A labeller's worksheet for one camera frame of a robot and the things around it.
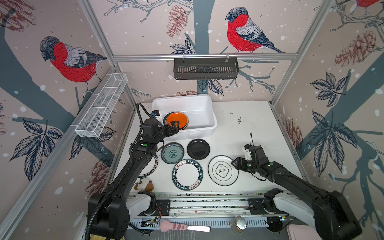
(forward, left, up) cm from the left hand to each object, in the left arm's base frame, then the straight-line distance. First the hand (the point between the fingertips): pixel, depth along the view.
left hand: (172, 123), depth 79 cm
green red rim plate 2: (-15, +15, -23) cm, 31 cm away
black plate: (-2, -14, -25) cm, 29 cm away
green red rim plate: (+22, +10, -19) cm, 30 cm away
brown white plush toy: (-25, +16, -22) cm, 37 cm away
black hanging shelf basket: (+46, -22, +4) cm, 51 cm away
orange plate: (+22, +1, -21) cm, 31 cm away
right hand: (-15, -36, -21) cm, 44 cm away
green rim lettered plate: (-19, -8, -24) cm, 32 cm away
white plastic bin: (+29, -16, -21) cm, 39 cm away
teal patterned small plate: (-6, +2, -23) cm, 24 cm away
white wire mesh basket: (+7, +38, +7) cm, 39 cm away
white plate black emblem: (-18, -27, -23) cm, 40 cm away
